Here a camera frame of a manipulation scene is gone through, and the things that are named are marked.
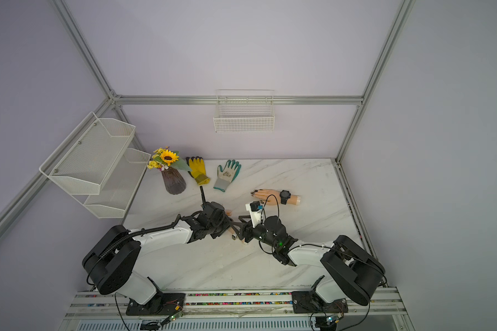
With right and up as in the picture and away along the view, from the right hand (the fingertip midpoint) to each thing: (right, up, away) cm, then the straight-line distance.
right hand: (236, 223), depth 82 cm
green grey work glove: (-8, +20, +29) cm, 36 cm away
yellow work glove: (-24, +23, +30) cm, 45 cm away
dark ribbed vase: (-33, +16, +20) cm, 42 cm away
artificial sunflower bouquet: (-32, +27, +4) cm, 42 cm away
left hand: (-3, -2, +8) cm, 9 cm away
